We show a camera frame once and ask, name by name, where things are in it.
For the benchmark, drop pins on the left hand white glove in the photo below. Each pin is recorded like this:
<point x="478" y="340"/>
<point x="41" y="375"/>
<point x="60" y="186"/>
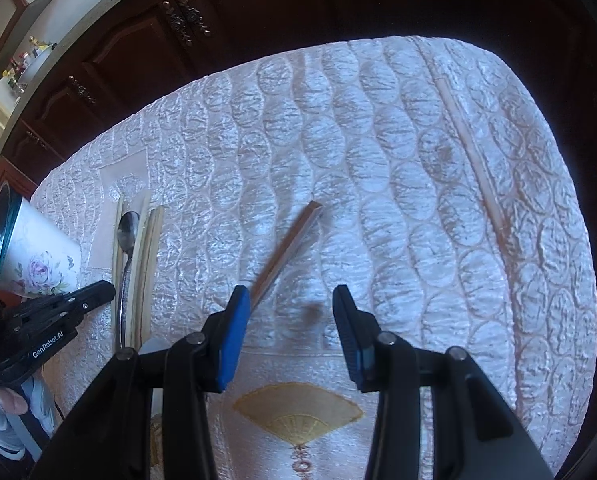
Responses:
<point x="26" y="418"/>

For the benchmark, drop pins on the white quilted tablecloth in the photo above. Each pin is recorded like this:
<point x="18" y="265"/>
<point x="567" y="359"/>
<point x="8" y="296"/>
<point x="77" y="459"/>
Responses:
<point x="359" y="127"/>

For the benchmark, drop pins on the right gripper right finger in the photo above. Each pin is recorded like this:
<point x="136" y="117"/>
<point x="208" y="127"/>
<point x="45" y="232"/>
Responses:
<point x="475" y="433"/>

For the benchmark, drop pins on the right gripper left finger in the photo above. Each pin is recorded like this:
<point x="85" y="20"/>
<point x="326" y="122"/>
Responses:
<point x="106" y="435"/>

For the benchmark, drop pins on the floral white ceramic cup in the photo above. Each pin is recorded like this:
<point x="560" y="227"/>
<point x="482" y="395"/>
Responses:
<point x="37" y="258"/>

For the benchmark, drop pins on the metal spoon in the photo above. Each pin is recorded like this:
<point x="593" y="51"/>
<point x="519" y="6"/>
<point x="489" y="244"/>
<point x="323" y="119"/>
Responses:
<point x="126" y="235"/>

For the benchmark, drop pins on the dark wooden base cabinets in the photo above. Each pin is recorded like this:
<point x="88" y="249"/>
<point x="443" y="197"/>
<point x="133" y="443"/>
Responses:
<point x="140" y="50"/>

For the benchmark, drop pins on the wooden chopstick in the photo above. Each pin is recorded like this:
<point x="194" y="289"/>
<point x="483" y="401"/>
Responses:
<point x="140" y="278"/>
<point x="285" y="251"/>
<point x="466" y="137"/>

